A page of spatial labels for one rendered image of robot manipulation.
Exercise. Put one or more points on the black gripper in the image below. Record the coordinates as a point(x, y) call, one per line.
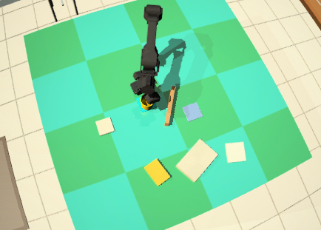
point(151, 98)

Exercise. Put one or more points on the tan wooden plank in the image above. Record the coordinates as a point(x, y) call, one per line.
point(169, 108)

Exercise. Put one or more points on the cream square block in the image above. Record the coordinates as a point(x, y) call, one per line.
point(105, 126)

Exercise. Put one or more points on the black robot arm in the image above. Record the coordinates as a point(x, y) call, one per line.
point(149, 53)

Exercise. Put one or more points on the yellow cup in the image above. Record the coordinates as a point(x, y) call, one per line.
point(144, 104)

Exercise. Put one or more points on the yellow rectangular block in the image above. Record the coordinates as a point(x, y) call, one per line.
point(157, 172)

